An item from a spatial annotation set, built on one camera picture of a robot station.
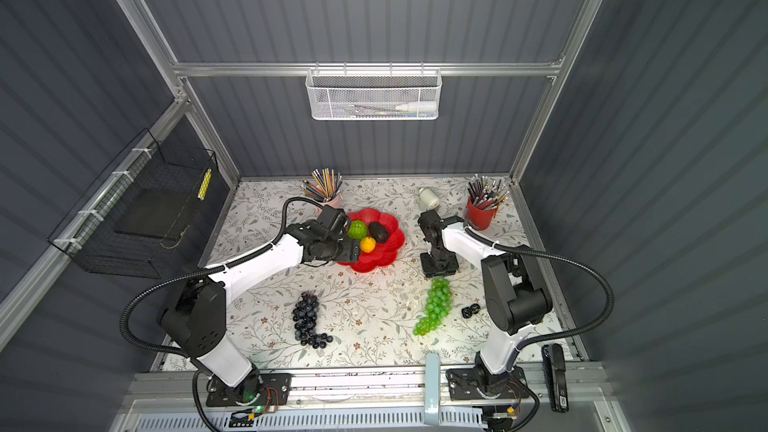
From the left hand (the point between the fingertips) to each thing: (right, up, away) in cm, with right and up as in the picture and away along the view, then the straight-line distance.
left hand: (349, 250), depth 89 cm
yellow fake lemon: (+5, +1, +6) cm, 8 cm away
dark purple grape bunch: (-11, -17, -8) cm, 22 cm away
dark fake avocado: (+9, +5, +9) cm, 13 cm away
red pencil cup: (+42, +9, +9) cm, 44 cm away
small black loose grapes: (+34, -17, -5) cm, 39 cm away
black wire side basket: (-51, +11, -13) cm, 54 cm away
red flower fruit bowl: (+11, -3, +10) cm, 15 cm away
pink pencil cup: (-6, +15, +13) cm, 21 cm away
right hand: (+28, -8, +2) cm, 29 cm away
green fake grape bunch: (+26, -14, -6) cm, 30 cm away
